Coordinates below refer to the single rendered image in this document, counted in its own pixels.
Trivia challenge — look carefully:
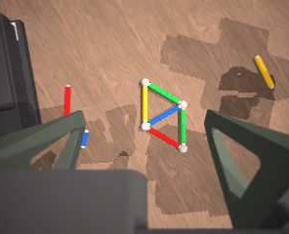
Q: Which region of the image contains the green rod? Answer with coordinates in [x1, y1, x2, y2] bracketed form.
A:
[181, 108, 186, 145]
[148, 83, 181, 104]

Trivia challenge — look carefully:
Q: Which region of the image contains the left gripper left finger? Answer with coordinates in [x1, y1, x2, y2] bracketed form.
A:
[0, 110, 86, 170]

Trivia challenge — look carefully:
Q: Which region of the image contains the black stapler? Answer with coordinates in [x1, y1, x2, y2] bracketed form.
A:
[0, 13, 42, 136]

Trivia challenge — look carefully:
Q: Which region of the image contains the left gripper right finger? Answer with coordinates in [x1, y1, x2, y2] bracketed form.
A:
[204, 109, 289, 229]

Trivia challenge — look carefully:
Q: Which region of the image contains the red rod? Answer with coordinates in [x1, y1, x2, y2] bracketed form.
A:
[148, 127, 181, 148]
[64, 85, 70, 115]

